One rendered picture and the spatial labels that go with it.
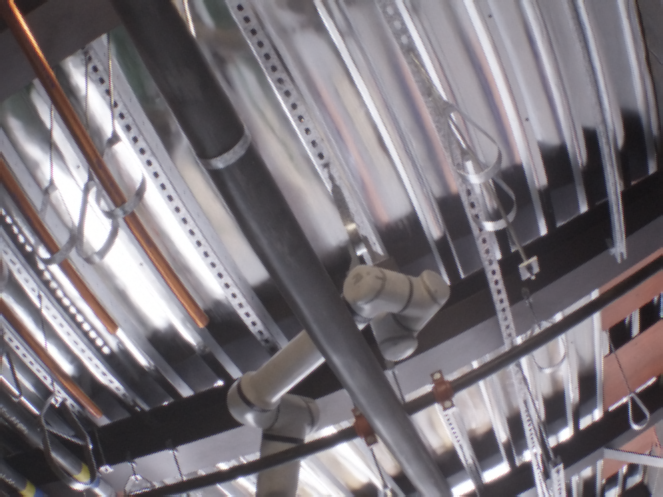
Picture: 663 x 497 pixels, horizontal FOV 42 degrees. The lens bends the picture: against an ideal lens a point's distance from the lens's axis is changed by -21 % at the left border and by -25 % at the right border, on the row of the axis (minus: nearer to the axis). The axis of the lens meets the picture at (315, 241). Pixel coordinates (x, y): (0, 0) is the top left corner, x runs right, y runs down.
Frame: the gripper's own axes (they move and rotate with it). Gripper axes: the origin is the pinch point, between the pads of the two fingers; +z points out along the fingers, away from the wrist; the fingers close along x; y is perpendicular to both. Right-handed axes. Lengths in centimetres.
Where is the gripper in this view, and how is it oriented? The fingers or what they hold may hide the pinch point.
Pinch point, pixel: (360, 248)
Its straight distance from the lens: 263.9
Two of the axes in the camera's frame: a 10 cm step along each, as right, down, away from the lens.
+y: 3.3, 5.9, 7.4
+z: -2.6, -7.0, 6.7
